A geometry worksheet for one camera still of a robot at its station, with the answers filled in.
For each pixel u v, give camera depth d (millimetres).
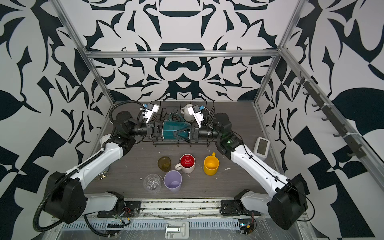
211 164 870
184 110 1019
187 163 889
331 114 549
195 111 585
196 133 568
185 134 587
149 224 711
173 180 812
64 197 405
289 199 392
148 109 632
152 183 825
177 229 674
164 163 870
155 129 639
